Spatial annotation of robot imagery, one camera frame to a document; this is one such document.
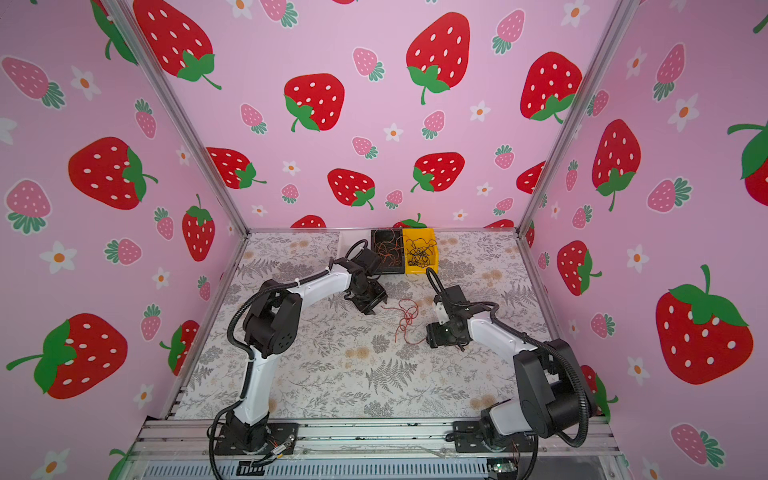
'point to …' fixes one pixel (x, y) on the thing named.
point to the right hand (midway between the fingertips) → (435, 337)
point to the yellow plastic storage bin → (420, 250)
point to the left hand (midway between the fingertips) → (389, 304)
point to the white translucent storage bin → (348, 237)
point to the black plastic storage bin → (385, 269)
